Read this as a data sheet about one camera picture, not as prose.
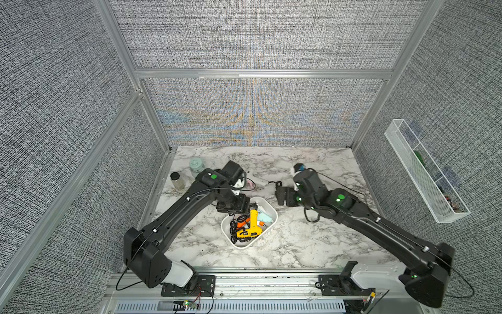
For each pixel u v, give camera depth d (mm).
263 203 908
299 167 659
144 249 397
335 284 724
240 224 871
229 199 618
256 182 1010
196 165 1001
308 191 551
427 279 385
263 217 863
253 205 888
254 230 820
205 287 735
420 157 732
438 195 641
